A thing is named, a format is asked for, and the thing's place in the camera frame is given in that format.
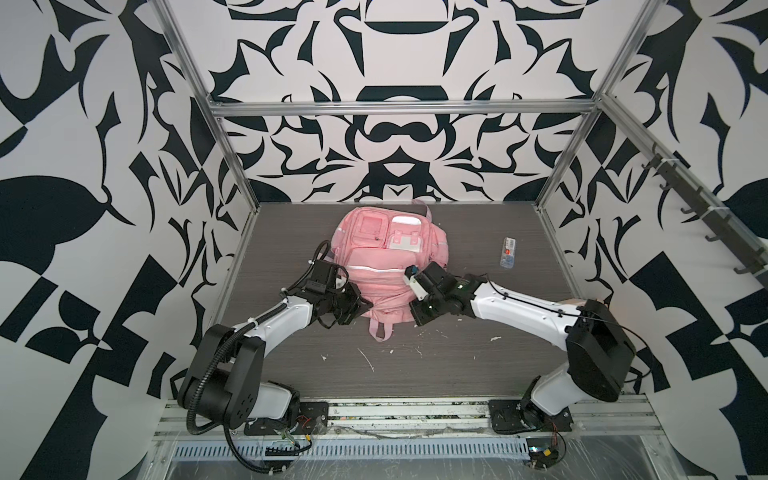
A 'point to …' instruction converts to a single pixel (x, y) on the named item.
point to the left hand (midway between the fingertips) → (375, 298)
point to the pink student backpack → (374, 245)
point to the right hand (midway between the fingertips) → (415, 309)
